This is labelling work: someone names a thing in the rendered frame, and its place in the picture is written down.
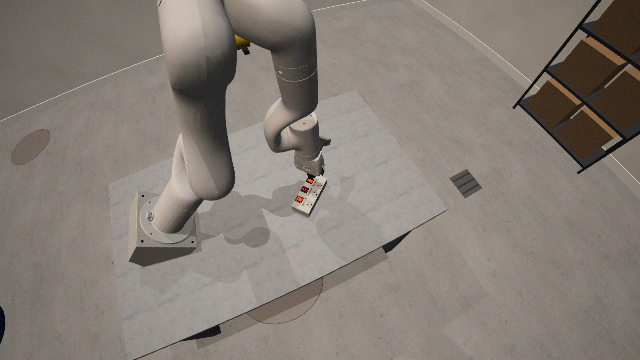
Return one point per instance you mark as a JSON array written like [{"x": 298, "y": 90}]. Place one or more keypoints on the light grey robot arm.
[{"x": 200, "y": 50}]

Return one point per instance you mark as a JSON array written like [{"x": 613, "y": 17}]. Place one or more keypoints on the white power strip body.
[{"x": 309, "y": 195}]

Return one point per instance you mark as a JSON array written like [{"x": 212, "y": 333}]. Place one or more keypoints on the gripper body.
[{"x": 312, "y": 167}]

